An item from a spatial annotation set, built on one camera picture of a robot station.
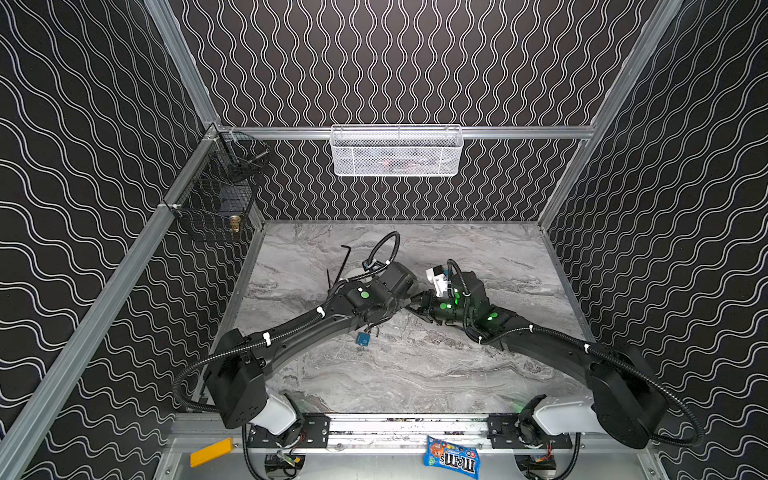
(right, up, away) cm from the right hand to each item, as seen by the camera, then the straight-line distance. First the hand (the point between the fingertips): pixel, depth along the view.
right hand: (402, 305), depth 78 cm
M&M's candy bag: (+14, -35, -9) cm, 38 cm away
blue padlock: (-11, -12, +11) cm, 20 cm away
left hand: (+3, +2, -1) cm, 4 cm away
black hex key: (-19, +11, +30) cm, 37 cm away
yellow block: (-46, -34, -7) cm, 57 cm away
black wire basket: (-57, +31, +16) cm, 67 cm away
